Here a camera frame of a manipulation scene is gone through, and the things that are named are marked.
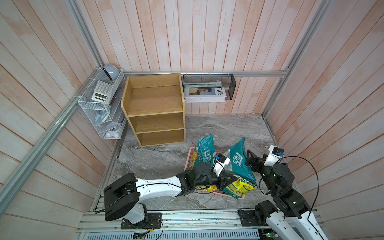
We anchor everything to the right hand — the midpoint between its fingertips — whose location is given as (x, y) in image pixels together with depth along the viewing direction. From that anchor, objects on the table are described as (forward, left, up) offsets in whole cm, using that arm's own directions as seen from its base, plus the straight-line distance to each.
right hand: (254, 151), depth 72 cm
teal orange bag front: (-7, +8, -2) cm, 11 cm away
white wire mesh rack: (+22, +82, -6) cm, 85 cm away
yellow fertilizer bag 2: (-17, +24, -4) cm, 30 cm away
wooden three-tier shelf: (+24, +52, +9) cm, 58 cm away
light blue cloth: (+18, +82, +6) cm, 84 cm away
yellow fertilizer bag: (-16, +9, -6) cm, 19 cm away
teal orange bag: (+2, +24, -2) cm, 24 cm away
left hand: (-14, +11, -4) cm, 18 cm away
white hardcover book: (+42, +22, +5) cm, 47 cm away
